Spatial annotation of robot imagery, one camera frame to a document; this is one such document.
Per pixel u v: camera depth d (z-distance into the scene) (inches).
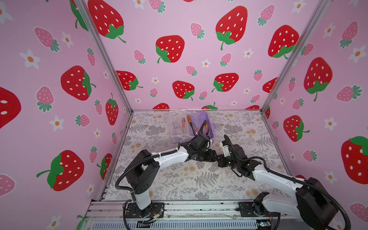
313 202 16.2
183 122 40.5
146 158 18.8
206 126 42.8
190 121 40.7
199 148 27.3
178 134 40.6
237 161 25.9
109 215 28.8
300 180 17.9
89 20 28.3
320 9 27.2
